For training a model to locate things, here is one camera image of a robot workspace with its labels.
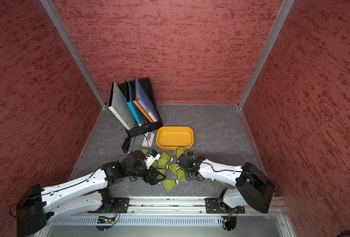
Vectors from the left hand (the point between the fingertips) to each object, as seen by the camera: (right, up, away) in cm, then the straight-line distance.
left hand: (159, 177), depth 74 cm
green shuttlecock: (+10, +8, +23) cm, 26 cm away
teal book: (-17, +41, +7) cm, 45 cm away
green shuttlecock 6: (+5, -6, +5) cm, 9 cm away
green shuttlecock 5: (+11, -1, +6) cm, 13 cm away
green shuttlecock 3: (0, +4, +11) cm, 12 cm away
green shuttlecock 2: (+2, +7, +13) cm, 15 cm away
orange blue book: (-12, +41, +8) cm, 44 cm away
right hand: (+18, -4, +10) cm, 21 cm away
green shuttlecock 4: (+7, +2, +10) cm, 12 cm away
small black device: (-24, +13, +19) cm, 34 cm away
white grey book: (-29, +38, +22) cm, 53 cm away
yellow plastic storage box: (+7, +17, +29) cm, 34 cm away
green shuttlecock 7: (0, +1, +8) cm, 8 cm away
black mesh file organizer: (-13, +24, +29) cm, 40 cm away
